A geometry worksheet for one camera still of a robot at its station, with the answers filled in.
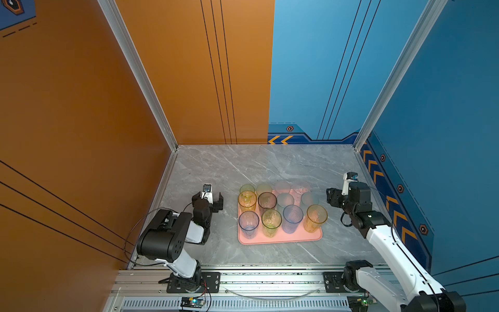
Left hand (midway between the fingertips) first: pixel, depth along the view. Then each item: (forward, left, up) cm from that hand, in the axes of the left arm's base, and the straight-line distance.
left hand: (210, 190), depth 94 cm
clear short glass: (+2, -35, +1) cm, 36 cm away
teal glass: (-6, -35, +2) cm, 36 cm away
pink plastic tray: (-20, -35, -6) cm, 41 cm away
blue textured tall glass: (-15, -38, +5) cm, 41 cm away
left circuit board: (-44, 0, -7) cm, 44 cm away
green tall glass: (-15, -29, +1) cm, 33 cm away
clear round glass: (+4, -45, -2) cm, 45 cm away
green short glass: (+2, -18, 0) cm, 18 cm away
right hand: (-5, -57, +9) cm, 58 cm away
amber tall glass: (-11, -50, -3) cm, 52 cm away
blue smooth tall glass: (-16, -20, +1) cm, 25 cm away
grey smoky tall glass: (-8, -27, +5) cm, 29 cm away
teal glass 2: (-4, -48, 0) cm, 48 cm away
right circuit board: (-43, -61, -6) cm, 75 cm away
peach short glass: (0, -26, +3) cm, 26 cm away
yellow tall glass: (-10, -19, +8) cm, 23 cm away
